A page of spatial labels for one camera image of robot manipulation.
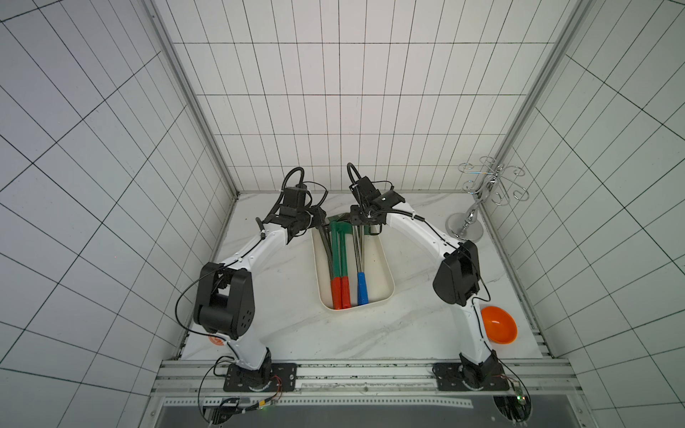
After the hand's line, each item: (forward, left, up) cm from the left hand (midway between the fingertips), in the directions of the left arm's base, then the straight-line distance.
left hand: (321, 218), depth 91 cm
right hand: (+4, -14, -1) cm, 15 cm away
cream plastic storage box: (-12, -20, -15) cm, 28 cm away
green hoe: (+4, -8, -12) cm, 15 cm away
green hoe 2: (+2, -5, -8) cm, 10 cm away
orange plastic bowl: (-32, -57, -14) cm, 66 cm away
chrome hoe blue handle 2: (-1, -13, -7) cm, 15 cm away
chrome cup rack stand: (+6, -56, +11) cm, 58 cm away
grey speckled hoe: (-7, -2, -11) cm, 13 cm away
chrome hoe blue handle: (-23, -14, -12) cm, 29 cm away
